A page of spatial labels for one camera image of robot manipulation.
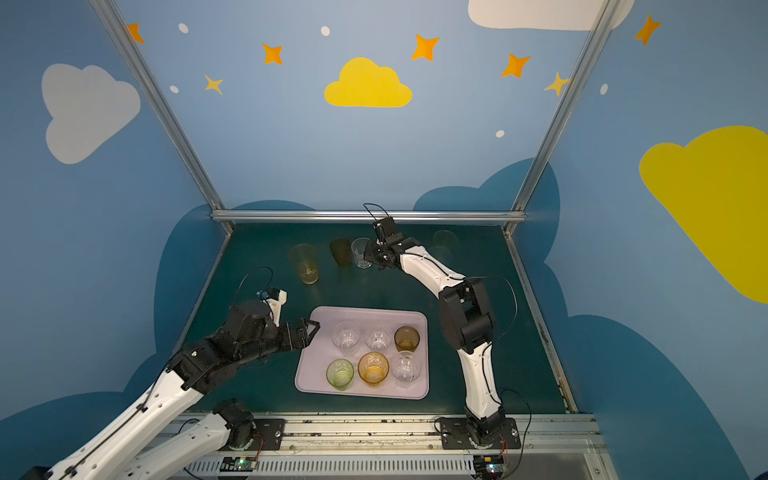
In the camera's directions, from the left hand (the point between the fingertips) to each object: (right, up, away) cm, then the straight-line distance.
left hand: (310, 329), depth 73 cm
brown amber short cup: (+25, -6, +14) cm, 29 cm away
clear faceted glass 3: (+16, -6, +13) cm, 22 cm away
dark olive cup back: (+3, +20, +32) cm, 38 cm away
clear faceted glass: (+9, +22, +34) cm, 41 cm away
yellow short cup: (+15, -14, +11) cm, 23 cm away
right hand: (+13, +20, +24) cm, 34 cm away
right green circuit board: (+44, -33, -2) cm, 55 cm away
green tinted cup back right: (+39, +24, +30) cm, 55 cm away
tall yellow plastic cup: (-9, +18, +26) cm, 33 cm away
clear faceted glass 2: (+7, -6, +13) cm, 16 cm away
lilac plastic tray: (-4, -16, +14) cm, 21 cm away
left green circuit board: (-17, -32, -2) cm, 36 cm away
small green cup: (+6, -15, +11) cm, 20 cm away
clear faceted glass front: (+25, -15, +12) cm, 31 cm away
